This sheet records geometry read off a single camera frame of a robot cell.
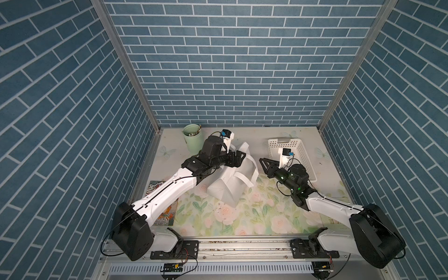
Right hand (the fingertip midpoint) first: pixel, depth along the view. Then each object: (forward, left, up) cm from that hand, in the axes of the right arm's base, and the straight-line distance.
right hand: (263, 160), depth 81 cm
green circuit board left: (-42, +36, -22) cm, 60 cm away
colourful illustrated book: (-23, +44, -19) cm, 53 cm away
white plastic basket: (+17, -26, -17) cm, 35 cm away
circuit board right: (-38, -25, -21) cm, 50 cm away
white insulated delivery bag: (-12, +13, 0) cm, 18 cm away
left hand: (-1, +9, +6) cm, 11 cm away
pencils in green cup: (+18, +39, -3) cm, 43 cm away
